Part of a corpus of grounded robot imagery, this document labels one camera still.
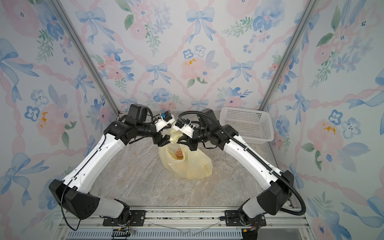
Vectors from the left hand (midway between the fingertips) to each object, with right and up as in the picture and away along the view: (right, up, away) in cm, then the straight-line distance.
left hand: (173, 131), depth 71 cm
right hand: (+3, -3, -1) cm, 5 cm away
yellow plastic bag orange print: (+4, -14, 0) cm, 14 cm away
